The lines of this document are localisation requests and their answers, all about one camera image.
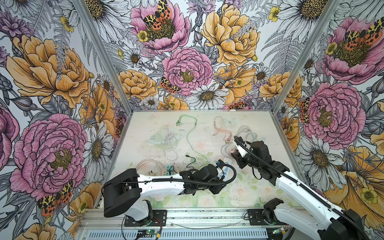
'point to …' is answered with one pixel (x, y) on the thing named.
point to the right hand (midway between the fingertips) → (235, 157)
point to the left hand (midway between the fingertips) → (219, 184)
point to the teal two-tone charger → (169, 170)
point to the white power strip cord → (249, 131)
